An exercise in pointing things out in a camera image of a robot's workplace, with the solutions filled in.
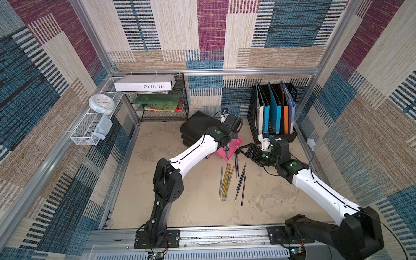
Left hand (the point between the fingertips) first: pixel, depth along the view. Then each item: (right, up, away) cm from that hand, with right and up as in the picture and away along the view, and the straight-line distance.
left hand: (229, 128), depth 87 cm
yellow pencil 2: (0, -30, +3) cm, 31 cm away
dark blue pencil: (+7, -30, +4) cm, 31 cm away
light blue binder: (+19, +11, -1) cm, 22 cm away
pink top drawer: (+2, -10, 0) cm, 10 cm away
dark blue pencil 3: (+8, -25, +7) cm, 27 cm away
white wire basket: (-61, 0, -16) cm, 63 cm away
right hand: (+6, -11, -7) cm, 14 cm away
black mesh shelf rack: (-54, +10, +33) cm, 64 cm away
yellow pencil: (-1, -30, +3) cm, 30 cm away
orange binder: (+30, +9, +3) cm, 32 cm away
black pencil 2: (+6, -22, +10) cm, 25 cm away
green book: (-41, +16, +10) cm, 45 cm away
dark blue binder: (+32, +11, 0) cm, 34 cm away
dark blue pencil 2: (+7, -34, +1) cm, 34 cm away
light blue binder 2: (+25, +10, +1) cm, 27 cm away
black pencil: (+5, -22, +11) cm, 25 cm away
